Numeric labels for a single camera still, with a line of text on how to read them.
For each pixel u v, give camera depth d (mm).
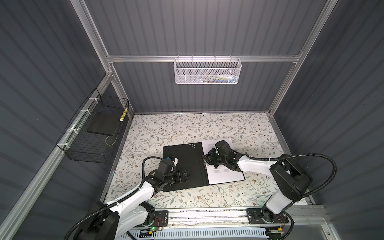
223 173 889
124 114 818
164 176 657
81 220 384
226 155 706
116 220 421
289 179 455
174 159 806
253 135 1079
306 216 759
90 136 722
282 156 517
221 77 919
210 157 794
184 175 754
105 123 744
